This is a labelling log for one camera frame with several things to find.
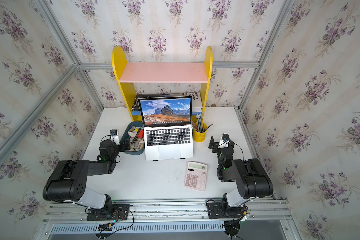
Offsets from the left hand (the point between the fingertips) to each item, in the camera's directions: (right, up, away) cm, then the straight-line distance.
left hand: (124, 138), depth 93 cm
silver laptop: (+28, +5, -2) cm, 29 cm away
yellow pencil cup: (+49, 0, +3) cm, 49 cm away
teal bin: (+4, +4, +9) cm, 11 cm away
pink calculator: (+45, -21, -9) cm, 50 cm away
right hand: (+61, +1, -3) cm, 61 cm away
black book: (+5, +20, +8) cm, 22 cm away
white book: (+47, +18, +5) cm, 51 cm away
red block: (+8, +2, +9) cm, 12 cm away
